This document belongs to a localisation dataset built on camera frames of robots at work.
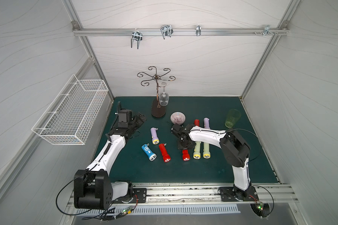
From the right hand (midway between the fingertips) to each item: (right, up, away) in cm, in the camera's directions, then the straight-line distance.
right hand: (182, 146), depth 92 cm
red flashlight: (-10, -5, -7) cm, 14 cm away
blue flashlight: (-19, -4, -8) cm, 21 cm away
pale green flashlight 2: (+15, -3, -6) cm, 16 cm away
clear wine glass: (-12, +33, 0) cm, 35 cm away
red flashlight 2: (+2, -4, -6) cm, 8 cm away
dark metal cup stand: (-19, +24, +20) cm, 37 cm away
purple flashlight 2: (+18, +14, +9) cm, 25 cm away
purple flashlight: (-18, +4, 0) cm, 19 cm away
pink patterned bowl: (-2, +18, +13) cm, 22 cm away
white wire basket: (-57, +22, -22) cm, 65 cm away
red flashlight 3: (+11, +15, +10) cm, 21 cm away
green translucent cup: (+37, +20, +7) cm, 43 cm away
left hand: (-26, +19, -7) cm, 33 cm away
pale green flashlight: (+8, -4, -7) cm, 11 cm away
